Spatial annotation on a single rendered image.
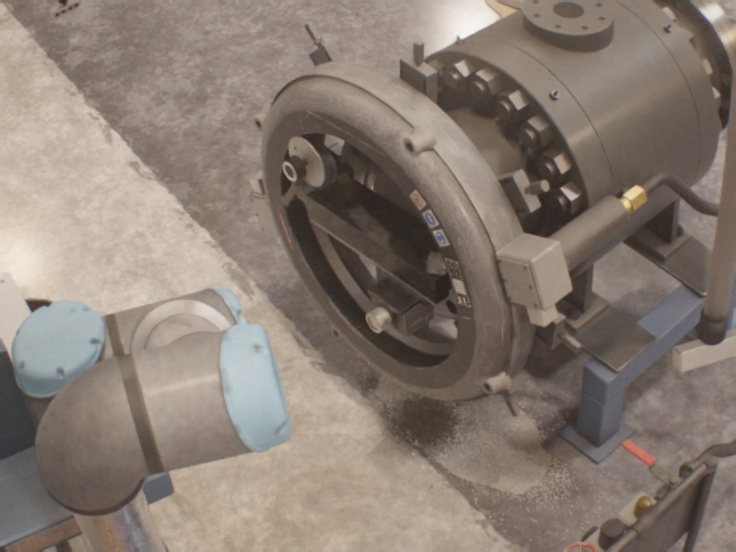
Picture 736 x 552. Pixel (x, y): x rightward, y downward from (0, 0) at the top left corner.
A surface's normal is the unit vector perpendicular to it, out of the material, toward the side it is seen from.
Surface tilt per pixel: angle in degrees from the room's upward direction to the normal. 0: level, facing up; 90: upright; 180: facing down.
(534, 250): 23
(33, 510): 0
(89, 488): 89
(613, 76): 35
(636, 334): 0
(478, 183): 42
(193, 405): 46
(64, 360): 5
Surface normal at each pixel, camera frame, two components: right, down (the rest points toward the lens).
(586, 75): 0.25, -0.43
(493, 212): 0.46, -0.08
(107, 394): -0.17, -0.41
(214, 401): 0.16, -0.05
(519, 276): -0.75, 0.48
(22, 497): -0.06, -0.73
